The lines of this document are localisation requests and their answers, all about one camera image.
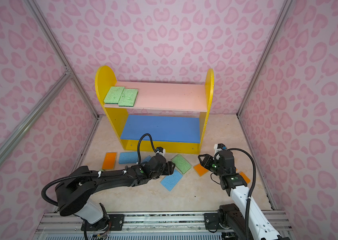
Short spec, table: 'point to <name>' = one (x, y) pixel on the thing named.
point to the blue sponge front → (170, 181)
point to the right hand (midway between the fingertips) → (200, 157)
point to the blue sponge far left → (128, 157)
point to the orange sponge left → (109, 161)
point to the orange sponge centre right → (201, 170)
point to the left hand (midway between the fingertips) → (173, 163)
